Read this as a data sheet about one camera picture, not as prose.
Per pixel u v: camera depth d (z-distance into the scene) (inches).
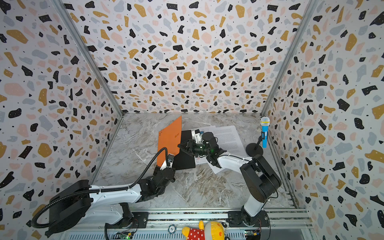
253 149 39.7
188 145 29.9
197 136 32.1
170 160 27.8
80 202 16.3
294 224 30.0
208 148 27.4
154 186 24.8
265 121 32.1
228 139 41.9
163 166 28.6
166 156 27.1
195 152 30.0
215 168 36.4
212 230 25.9
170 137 35.8
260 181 18.4
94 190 18.1
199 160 37.9
